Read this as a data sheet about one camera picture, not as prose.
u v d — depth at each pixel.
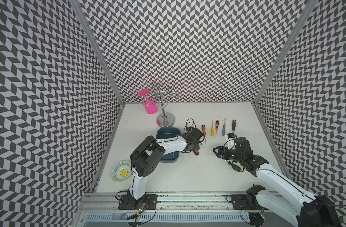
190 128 0.87
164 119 1.06
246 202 0.72
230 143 0.69
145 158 0.49
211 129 1.02
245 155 0.63
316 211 0.40
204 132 1.00
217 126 1.02
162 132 0.93
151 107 0.99
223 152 0.72
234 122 1.04
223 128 1.01
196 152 0.89
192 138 0.73
